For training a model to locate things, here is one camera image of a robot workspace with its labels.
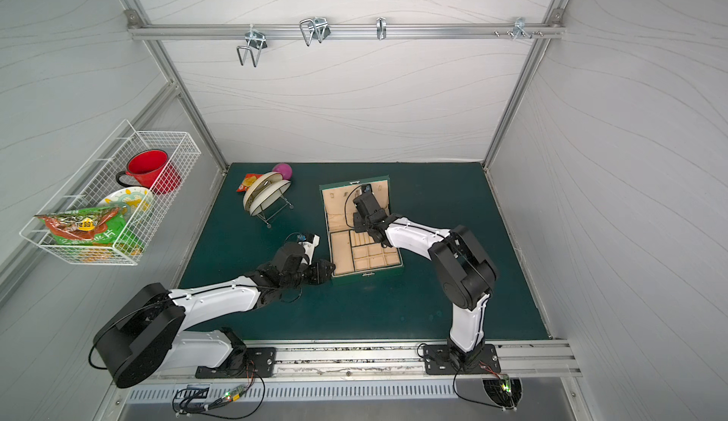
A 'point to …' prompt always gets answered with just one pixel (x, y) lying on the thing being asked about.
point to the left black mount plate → (244, 363)
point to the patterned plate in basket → (136, 203)
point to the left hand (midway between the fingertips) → (332, 268)
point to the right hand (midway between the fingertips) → (363, 211)
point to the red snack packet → (248, 180)
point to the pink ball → (284, 170)
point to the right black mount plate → (436, 361)
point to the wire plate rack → (268, 225)
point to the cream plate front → (268, 196)
